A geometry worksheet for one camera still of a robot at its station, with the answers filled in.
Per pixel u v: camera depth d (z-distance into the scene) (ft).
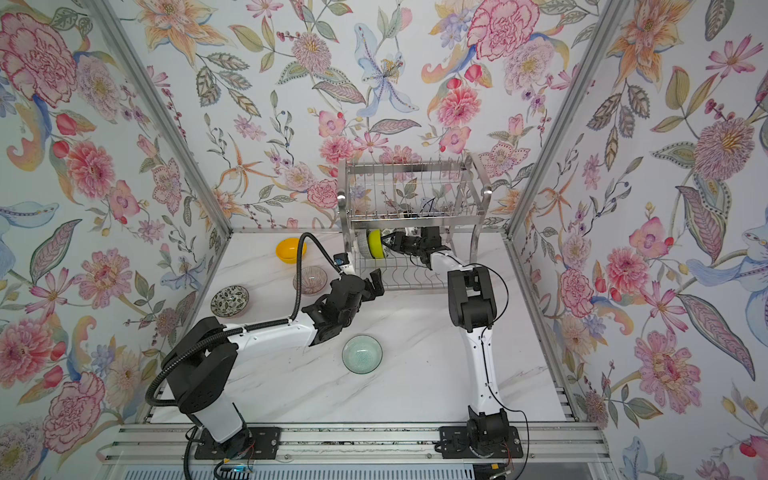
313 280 3.41
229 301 3.21
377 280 2.69
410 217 3.27
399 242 3.13
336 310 2.15
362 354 2.88
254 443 2.36
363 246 3.34
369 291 2.16
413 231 3.23
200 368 1.50
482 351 2.14
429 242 2.96
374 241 3.31
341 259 2.45
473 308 2.15
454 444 2.41
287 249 3.63
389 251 3.31
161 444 2.48
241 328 1.64
